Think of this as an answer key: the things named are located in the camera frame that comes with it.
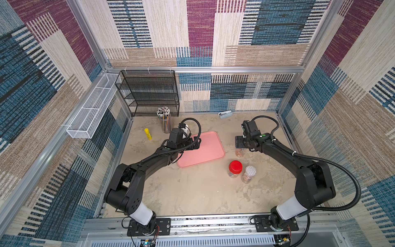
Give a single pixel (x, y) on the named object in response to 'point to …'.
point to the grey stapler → (225, 115)
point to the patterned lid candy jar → (250, 172)
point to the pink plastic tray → (211, 148)
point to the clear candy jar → (239, 152)
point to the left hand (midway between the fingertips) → (195, 140)
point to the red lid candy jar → (235, 169)
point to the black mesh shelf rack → (144, 91)
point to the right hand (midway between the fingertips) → (244, 143)
